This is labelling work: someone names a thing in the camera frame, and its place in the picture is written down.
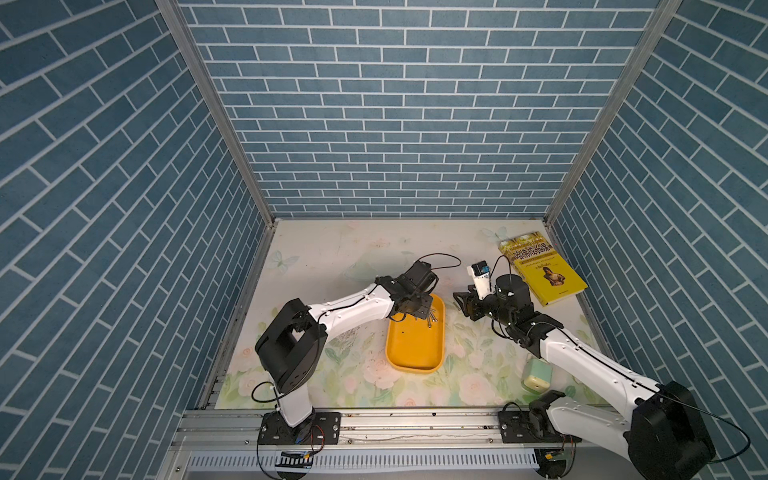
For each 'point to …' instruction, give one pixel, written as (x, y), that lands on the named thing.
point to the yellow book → (549, 276)
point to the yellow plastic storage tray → (417, 345)
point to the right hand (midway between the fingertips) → (464, 291)
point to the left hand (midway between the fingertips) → (430, 307)
